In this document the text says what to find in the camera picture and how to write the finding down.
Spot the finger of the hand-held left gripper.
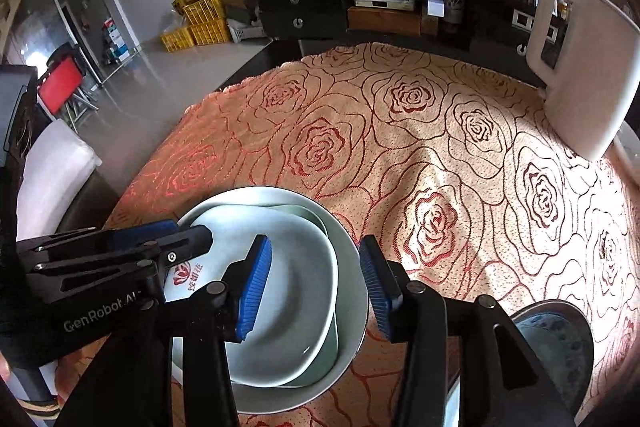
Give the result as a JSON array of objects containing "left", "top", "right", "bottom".
[
  {"left": 17, "top": 219, "right": 181, "bottom": 253},
  {"left": 25, "top": 227, "right": 213, "bottom": 303}
]

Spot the small white plate red logo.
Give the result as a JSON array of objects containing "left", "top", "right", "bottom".
[{"left": 162, "top": 208, "right": 337, "bottom": 385}]

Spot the yellow plastic crate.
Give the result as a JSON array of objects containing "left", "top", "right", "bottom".
[
  {"left": 182, "top": 0, "right": 226, "bottom": 25},
  {"left": 187, "top": 19, "right": 232, "bottom": 46},
  {"left": 161, "top": 27, "right": 197, "bottom": 52}
]

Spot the green rectangular plate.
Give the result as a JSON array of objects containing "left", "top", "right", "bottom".
[{"left": 192, "top": 203, "right": 343, "bottom": 388}]

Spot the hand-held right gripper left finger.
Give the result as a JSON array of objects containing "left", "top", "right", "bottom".
[{"left": 55, "top": 234, "right": 273, "bottom": 427}]

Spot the rose patterned tablecloth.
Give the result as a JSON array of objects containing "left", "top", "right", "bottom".
[{"left": 52, "top": 42, "right": 640, "bottom": 427}]

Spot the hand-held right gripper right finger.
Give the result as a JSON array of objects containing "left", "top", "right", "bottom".
[{"left": 360, "top": 235, "right": 576, "bottom": 427}]

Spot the blue patterned bowl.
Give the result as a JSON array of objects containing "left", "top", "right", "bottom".
[{"left": 510, "top": 299, "right": 596, "bottom": 415}]

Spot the white padded seat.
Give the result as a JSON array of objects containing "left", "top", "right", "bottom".
[{"left": 15, "top": 119, "right": 103, "bottom": 243}]

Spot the red chair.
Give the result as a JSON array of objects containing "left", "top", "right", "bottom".
[{"left": 37, "top": 47, "right": 101, "bottom": 128}]

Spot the black cabinet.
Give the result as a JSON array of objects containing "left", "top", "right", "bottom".
[{"left": 250, "top": 0, "right": 551, "bottom": 58}]

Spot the large white oval plate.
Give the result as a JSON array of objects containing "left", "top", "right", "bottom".
[{"left": 170, "top": 187, "right": 371, "bottom": 415}]

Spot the white electric kettle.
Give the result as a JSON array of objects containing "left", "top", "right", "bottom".
[{"left": 527, "top": 0, "right": 640, "bottom": 162}]

